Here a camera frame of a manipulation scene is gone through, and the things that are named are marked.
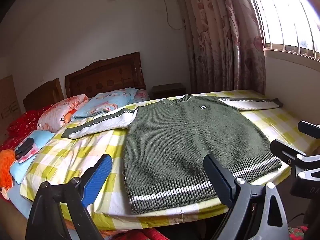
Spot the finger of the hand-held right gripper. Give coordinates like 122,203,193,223
298,120,320,139
270,139,307,167

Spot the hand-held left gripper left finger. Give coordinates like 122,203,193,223
25,154,113,240

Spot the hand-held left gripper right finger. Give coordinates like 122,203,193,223
203,154,292,240

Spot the green knitted sweater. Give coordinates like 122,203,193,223
61,94,284,215

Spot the yellow checkered bed sheet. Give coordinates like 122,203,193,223
20,89,320,230

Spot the light blue pillow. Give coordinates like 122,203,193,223
10,130,55,184

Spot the pink floral pillow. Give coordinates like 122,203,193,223
37,94,89,133

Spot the blue floral pillow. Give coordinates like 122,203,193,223
71,87,150,120

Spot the black small object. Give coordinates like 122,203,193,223
15,137,34,159

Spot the orange fuzzy toy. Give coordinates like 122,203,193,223
0,149,20,200

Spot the red patterned blanket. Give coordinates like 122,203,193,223
0,105,53,153

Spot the small wooden headboard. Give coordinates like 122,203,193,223
23,78,65,112

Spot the dark wooden nightstand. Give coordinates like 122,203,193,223
151,82,187,100

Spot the large wooden headboard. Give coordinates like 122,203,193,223
65,52,146,99

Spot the barred window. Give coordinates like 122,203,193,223
244,0,320,61

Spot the brown cardboard box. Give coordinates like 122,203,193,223
0,75,22,143

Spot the pink floral curtain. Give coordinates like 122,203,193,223
172,0,267,96

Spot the white air conditioner cable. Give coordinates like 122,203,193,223
163,0,185,30

